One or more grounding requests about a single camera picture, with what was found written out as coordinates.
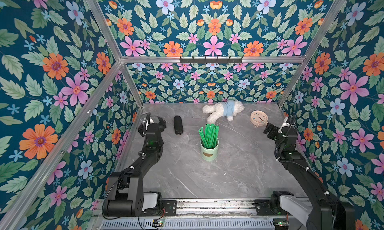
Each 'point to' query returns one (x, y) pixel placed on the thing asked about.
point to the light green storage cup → (210, 154)
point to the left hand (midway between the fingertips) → (151, 119)
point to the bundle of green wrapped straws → (209, 138)
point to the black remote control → (178, 125)
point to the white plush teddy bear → (227, 109)
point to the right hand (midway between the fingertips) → (279, 125)
